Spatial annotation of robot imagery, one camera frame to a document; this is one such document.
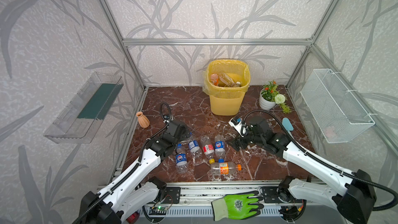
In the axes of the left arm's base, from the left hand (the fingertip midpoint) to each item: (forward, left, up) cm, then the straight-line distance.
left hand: (182, 126), depth 81 cm
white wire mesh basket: (-4, -68, +20) cm, 71 cm away
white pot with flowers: (+25, -54, -5) cm, 60 cm away
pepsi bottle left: (-5, -6, -10) cm, 13 cm away
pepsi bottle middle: (-8, -20, -10) cm, 24 cm away
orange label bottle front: (-19, -22, -9) cm, 30 cm away
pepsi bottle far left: (-17, 0, -12) cm, 21 cm away
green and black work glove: (-34, -27, -12) cm, 46 cm away
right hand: (-3, -26, +2) cm, 26 cm away
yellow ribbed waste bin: (+22, -27, -8) cm, 36 cm away
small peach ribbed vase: (+8, +25, -8) cm, 27 cm away
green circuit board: (-35, +8, -14) cm, 39 cm away
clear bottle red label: (-7, -14, -9) cm, 18 cm away
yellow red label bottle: (+33, -26, +1) cm, 42 cm away
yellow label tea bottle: (+32, -33, -1) cm, 46 cm away
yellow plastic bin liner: (+35, -32, +8) cm, 48 cm away
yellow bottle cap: (-14, -16, -12) cm, 25 cm away
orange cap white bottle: (+31, -18, +5) cm, 36 cm away
